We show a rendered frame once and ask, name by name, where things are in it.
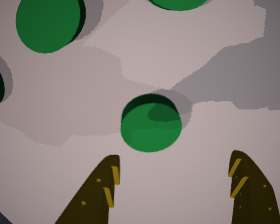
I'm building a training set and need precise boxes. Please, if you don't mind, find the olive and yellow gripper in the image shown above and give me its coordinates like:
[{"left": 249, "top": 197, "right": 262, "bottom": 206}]
[{"left": 55, "top": 150, "right": 280, "bottom": 224}]

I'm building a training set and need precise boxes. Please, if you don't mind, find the green disc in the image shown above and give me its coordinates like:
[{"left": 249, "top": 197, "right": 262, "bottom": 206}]
[
  {"left": 16, "top": 0, "right": 86, "bottom": 54},
  {"left": 120, "top": 93, "right": 182, "bottom": 153},
  {"left": 0, "top": 73, "right": 5, "bottom": 103},
  {"left": 148, "top": 0, "right": 207, "bottom": 11}
]

